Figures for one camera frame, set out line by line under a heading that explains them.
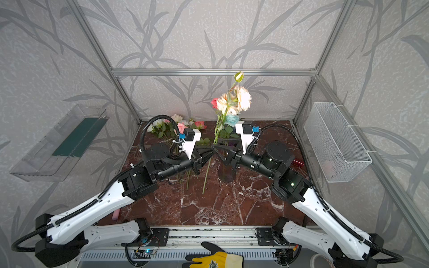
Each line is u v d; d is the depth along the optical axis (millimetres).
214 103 671
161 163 428
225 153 468
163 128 1118
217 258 667
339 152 608
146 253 705
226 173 873
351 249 376
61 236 380
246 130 446
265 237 742
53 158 637
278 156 394
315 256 680
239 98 439
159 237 735
